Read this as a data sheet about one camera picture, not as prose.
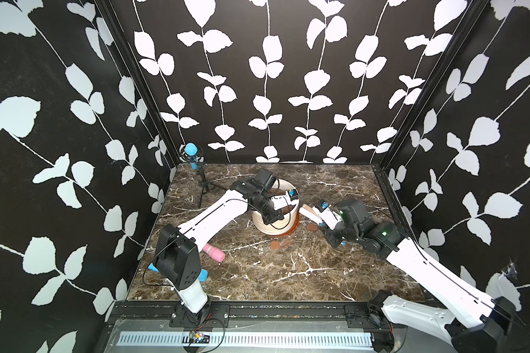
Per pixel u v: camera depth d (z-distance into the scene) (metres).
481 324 0.38
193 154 0.94
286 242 0.92
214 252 0.85
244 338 0.70
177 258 0.44
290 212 0.81
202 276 0.79
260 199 0.64
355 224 0.54
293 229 0.93
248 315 0.75
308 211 0.75
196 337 0.71
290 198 0.70
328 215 0.63
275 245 0.91
